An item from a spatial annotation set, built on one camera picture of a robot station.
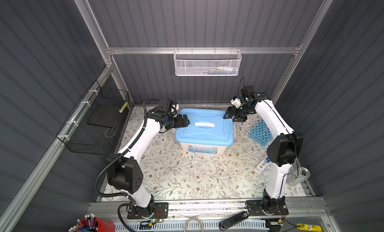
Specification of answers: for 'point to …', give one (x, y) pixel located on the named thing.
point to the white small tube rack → (261, 167)
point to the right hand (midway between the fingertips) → (230, 119)
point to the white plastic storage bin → (196, 149)
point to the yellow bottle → (309, 227)
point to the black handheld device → (229, 221)
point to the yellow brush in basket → (123, 107)
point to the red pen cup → (92, 224)
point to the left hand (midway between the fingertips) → (183, 123)
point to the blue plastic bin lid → (207, 127)
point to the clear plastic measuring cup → (297, 179)
